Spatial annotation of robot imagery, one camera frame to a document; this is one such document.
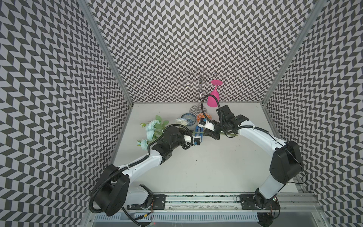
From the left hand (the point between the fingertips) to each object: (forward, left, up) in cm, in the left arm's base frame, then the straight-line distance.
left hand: (190, 129), depth 82 cm
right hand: (-1, -10, -3) cm, 10 cm away
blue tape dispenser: (+7, -5, -12) cm, 15 cm away
